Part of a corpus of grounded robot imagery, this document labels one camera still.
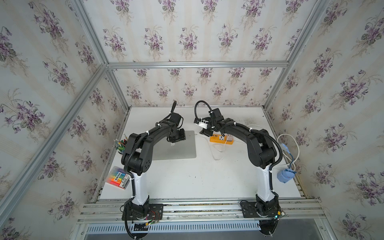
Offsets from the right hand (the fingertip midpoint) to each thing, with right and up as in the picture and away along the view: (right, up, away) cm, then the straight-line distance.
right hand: (204, 127), depth 100 cm
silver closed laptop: (-28, -15, -2) cm, 31 cm away
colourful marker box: (-50, -28, -18) cm, 60 cm away
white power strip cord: (+56, -23, -7) cm, 61 cm away
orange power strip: (+10, -8, -2) cm, 13 cm away
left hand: (-14, -8, -3) cm, 17 cm away
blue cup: (+42, -25, -22) cm, 54 cm away
